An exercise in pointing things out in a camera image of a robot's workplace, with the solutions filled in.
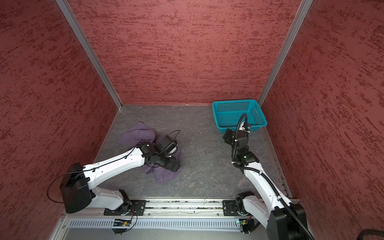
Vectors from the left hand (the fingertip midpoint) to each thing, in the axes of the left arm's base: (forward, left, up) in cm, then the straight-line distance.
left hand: (170, 167), depth 79 cm
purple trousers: (+25, +25, -4) cm, 35 cm away
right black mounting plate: (-18, -32, -8) cm, 37 cm away
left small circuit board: (-24, +23, -11) cm, 35 cm away
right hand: (+17, -33, +8) cm, 38 cm away
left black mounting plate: (-18, +18, -7) cm, 27 cm away
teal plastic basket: (+39, -35, 0) cm, 53 cm away
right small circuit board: (-23, -37, -10) cm, 45 cm away
